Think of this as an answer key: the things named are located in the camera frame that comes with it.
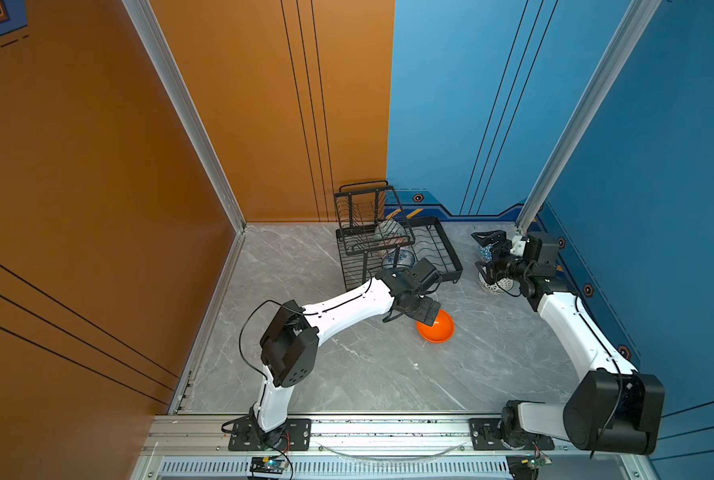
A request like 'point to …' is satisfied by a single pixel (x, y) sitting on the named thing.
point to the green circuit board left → (267, 465)
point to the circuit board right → (535, 462)
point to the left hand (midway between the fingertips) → (422, 309)
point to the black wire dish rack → (361, 207)
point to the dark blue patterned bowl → (485, 252)
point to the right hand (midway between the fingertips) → (469, 246)
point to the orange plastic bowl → (441, 330)
